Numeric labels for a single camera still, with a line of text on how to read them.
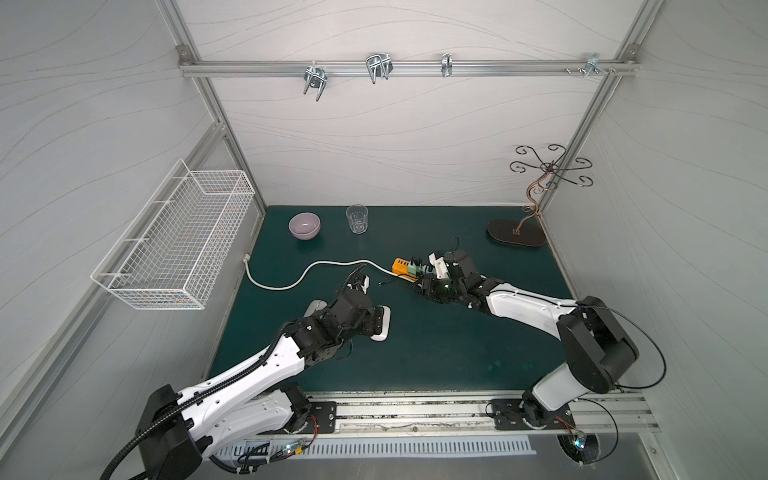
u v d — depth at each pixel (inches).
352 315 22.2
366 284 27.7
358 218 44.9
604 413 26.4
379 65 30.2
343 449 27.6
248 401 18.5
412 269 37.2
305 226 43.6
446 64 30.8
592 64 30.1
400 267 39.7
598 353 17.7
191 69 30.3
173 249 27.2
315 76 30.8
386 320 34.8
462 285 27.2
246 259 42.3
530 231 43.6
